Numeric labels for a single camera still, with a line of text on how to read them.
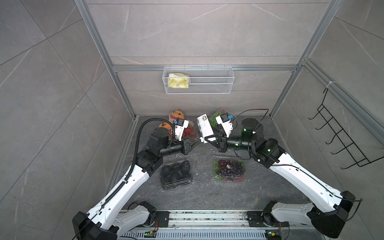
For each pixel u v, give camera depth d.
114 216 0.39
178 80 0.86
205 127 0.61
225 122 0.55
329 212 0.39
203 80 1.01
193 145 0.63
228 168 0.83
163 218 0.73
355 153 0.62
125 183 0.44
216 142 0.58
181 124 0.59
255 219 0.73
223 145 0.54
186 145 0.56
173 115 1.09
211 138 0.60
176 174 0.84
